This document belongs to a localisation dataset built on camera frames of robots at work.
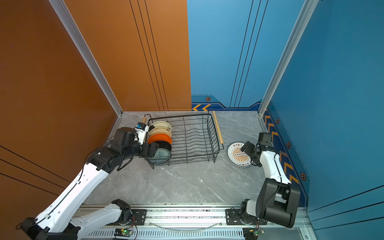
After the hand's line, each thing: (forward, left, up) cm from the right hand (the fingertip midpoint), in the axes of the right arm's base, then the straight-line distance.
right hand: (247, 152), depth 88 cm
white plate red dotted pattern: (0, +6, -5) cm, 7 cm away
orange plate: (+10, +53, +3) cm, 54 cm away
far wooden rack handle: (+16, +62, +12) cm, 66 cm away
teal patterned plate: (-1, +51, 0) cm, 51 cm away
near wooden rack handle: (+6, +17, +11) cm, 21 cm away
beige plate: (+13, +53, +5) cm, 55 cm away
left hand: (-4, +52, +17) cm, 55 cm away
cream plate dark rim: (+18, +53, +6) cm, 56 cm away
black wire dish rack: (+14, +38, -6) cm, 40 cm away
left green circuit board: (-38, +64, -8) cm, 75 cm away
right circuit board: (-38, +4, -10) cm, 40 cm away
